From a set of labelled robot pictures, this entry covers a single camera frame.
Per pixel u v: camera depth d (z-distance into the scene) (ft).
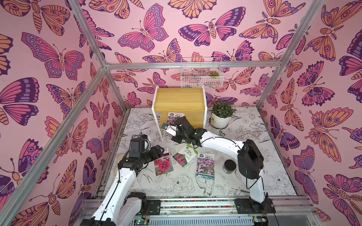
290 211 2.50
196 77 3.47
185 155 3.02
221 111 3.05
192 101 2.60
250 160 1.64
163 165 2.94
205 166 2.87
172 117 3.02
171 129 2.41
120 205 1.51
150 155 2.32
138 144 2.01
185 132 2.17
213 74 3.03
